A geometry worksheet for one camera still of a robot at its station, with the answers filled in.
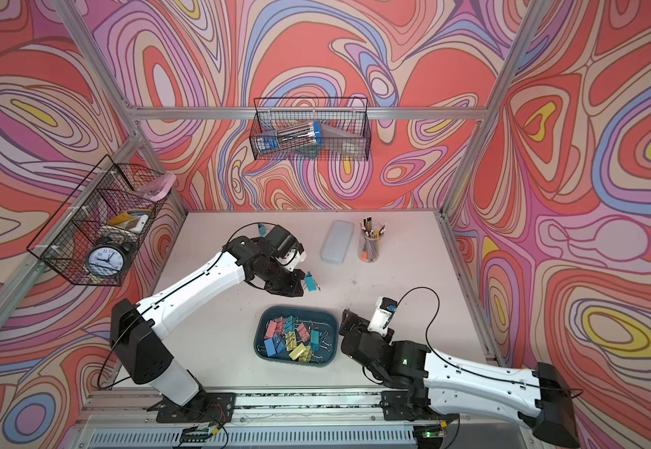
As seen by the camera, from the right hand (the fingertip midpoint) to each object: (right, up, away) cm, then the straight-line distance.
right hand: (357, 325), depth 77 cm
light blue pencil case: (-5, +23, +32) cm, 39 cm away
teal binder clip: (-35, +28, +34) cm, 56 cm away
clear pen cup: (+6, +24, +19) cm, 31 cm away
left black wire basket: (-71, +25, -3) cm, 75 cm away
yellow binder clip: (-16, -10, +5) cm, 20 cm away
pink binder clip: (-23, -3, +9) cm, 25 cm away
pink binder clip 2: (-26, -4, +7) cm, 27 cm away
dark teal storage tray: (-13, -2, +14) cm, 19 cm away
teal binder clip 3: (-20, -2, +9) cm, 22 cm away
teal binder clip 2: (-14, +11, +1) cm, 18 cm away
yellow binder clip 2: (-19, -6, +5) cm, 21 cm away
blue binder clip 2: (-23, -7, +5) cm, 25 cm away
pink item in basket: (-62, +40, +9) cm, 74 cm away
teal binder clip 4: (-11, -6, +4) cm, 13 cm away
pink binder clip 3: (-16, -5, +8) cm, 18 cm away
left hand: (-14, +9, -1) cm, 17 cm away
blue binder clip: (-26, -8, +5) cm, 27 cm away
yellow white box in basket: (-61, +29, -2) cm, 68 cm away
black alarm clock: (-63, +19, -9) cm, 66 cm away
